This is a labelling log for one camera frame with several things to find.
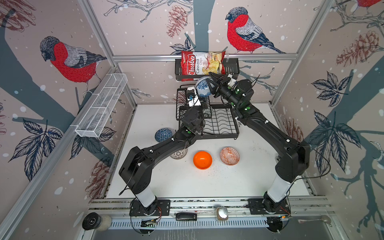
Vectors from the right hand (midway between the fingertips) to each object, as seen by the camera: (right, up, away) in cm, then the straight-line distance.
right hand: (202, 77), depth 67 cm
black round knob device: (-47, -62, -6) cm, 78 cm away
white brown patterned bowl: (-13, -42, +25) cm, 51 cm away
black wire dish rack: (+14, -21, +41) cm, 48 cm away
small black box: (-8, -64, +1) cm, 65 cm away
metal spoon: (+59, -67, +4) cm, 89 cm away
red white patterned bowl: (+18, -43, +24) cm, 52 cm away
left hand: (-3, -5, +3) cm, 6 cm away
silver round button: (+9, -61, -1) cm, 62 cm away
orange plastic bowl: (+1, -44, +20) cm, 49 cm away
